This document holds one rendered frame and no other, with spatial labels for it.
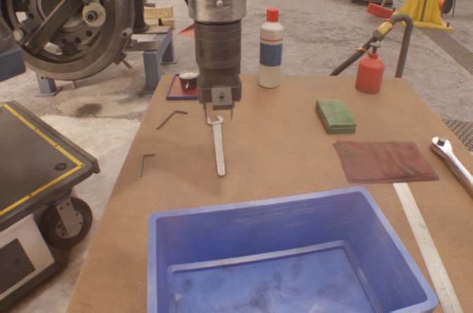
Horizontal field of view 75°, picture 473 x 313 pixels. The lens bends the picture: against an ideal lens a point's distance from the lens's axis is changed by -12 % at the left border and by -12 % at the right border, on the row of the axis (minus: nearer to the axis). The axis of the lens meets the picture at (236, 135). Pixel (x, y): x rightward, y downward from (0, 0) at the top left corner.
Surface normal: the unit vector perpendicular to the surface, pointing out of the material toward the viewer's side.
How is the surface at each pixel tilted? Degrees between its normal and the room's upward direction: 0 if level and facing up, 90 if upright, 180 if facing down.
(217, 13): 91
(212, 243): 90
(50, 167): 0
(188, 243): 90
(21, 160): 0
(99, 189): 0
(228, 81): 87
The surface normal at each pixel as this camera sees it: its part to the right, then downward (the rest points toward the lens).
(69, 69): 0.00, 0.55
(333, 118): 0.00, -0.84
